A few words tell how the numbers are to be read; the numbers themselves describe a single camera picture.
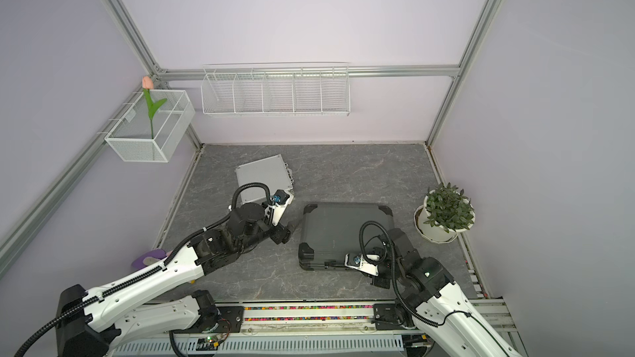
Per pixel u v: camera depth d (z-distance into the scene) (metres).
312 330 0.73
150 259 0.86
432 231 0.79
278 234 0.64
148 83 0.85
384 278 0.65
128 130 0.79
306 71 0.93
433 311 0.56
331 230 0.81
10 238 0.51
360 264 0.63
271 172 1.05
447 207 0.79
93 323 0.40
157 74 0.92
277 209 0.61
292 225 0.65
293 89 1.02
